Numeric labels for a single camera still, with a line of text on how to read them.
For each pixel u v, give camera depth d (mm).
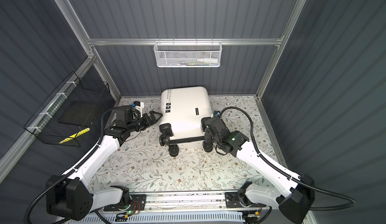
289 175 406
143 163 867
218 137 542
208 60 899
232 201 735
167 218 772
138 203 723
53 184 383
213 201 754
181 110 838
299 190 390
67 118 734
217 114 663
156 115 722
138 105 743
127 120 641
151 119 715
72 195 388
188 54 1236
